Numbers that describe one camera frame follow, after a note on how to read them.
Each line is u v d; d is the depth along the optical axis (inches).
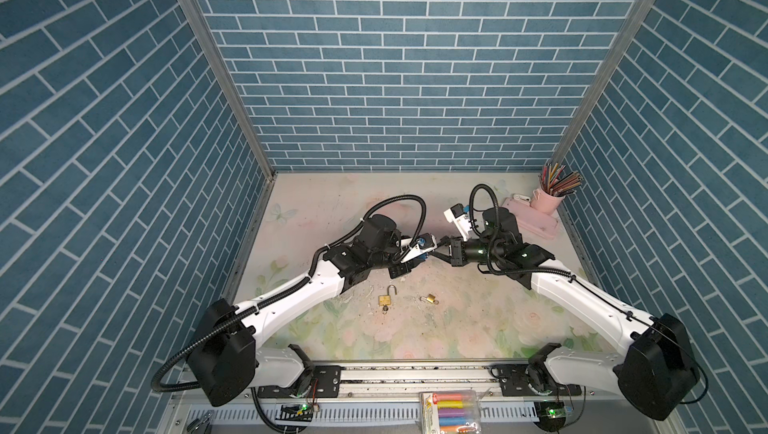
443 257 28.6
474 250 26.7
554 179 41.1
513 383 28.8
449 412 27.1
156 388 14.8
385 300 34.8
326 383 29.0
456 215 27.8
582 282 19.9
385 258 25.4
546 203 41.3
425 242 25.3
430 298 34.5
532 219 42.0
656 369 15.9
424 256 26.3
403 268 26.8
